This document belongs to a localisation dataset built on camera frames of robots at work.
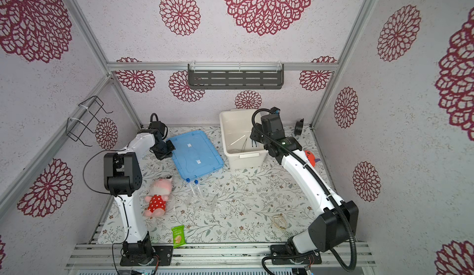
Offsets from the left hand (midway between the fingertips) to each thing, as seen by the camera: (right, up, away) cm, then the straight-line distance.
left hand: (172, 156), depth 102 cm
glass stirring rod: (+36, +9, +9) cm, 39 cm away
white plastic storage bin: (+36, +18, +10) cm, 41 cm away
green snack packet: (+11, -32, -24) cm, 42 cm away
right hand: (+44, +15, -24) cm, 52 cm away
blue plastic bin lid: (+12, +1, +3) cm, 13 cm away
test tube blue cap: (+19, -9, -24) cm, 32 cm away
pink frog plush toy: (0, -19, -20) cm, 27 cm away
